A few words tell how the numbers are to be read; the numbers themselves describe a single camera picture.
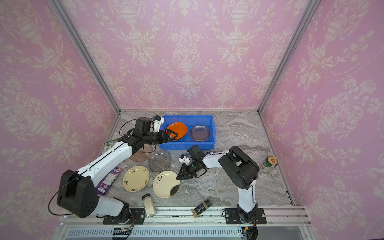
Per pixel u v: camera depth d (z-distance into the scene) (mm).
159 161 945
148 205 747
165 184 840
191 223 729
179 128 1032
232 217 735
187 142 1050
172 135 764
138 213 756
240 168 507
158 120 757
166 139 723
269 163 811
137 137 626
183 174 798
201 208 743
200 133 1058
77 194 414
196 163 756
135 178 856
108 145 997
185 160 872
